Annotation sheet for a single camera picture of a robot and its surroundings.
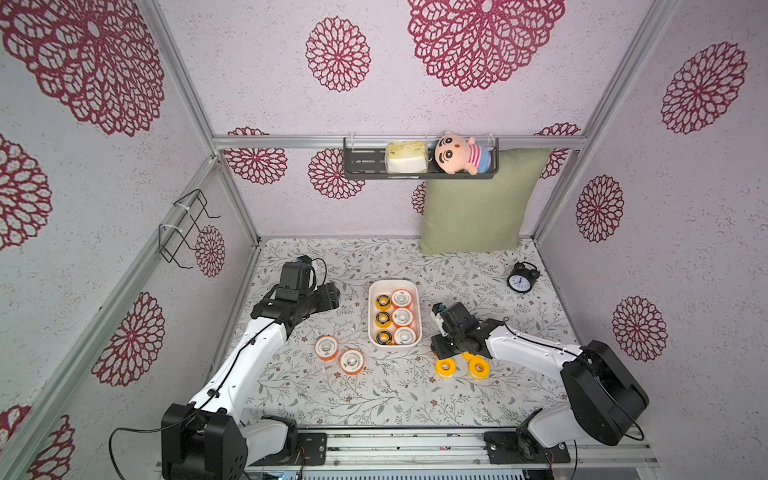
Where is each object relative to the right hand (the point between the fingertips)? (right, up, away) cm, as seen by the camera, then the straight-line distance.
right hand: (435, 342), depth 90 cm
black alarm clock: (+31, +19, +10) cm, 38 cm away
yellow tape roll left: (+2, -6, -4) cm, 8 cm away
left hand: (-31, +15, -7) cm, 35 cm away
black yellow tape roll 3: (-15, +1, +3) cm, 15 cm away
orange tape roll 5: (-25, -5, -2) cm, 25 cm away
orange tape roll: (-9, +12, +11) cm, 19 cm away
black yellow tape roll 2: (-16, +6, +7) cm, 18 cm away
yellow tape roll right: (+12, -7, -3) cm, 14 cm away
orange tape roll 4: (-33, -2, 0) cm, 33 cm away
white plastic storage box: (-14, +16, +15) cm, 26 cm away
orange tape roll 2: (-9, +6, +7) cm, 13 cm away
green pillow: (+18, +40, +11) cm, 46 cm away
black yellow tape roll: (-16, +11, +11) cm, 22 cm away
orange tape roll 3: (-9, +1, +3) cm, 9 cm away
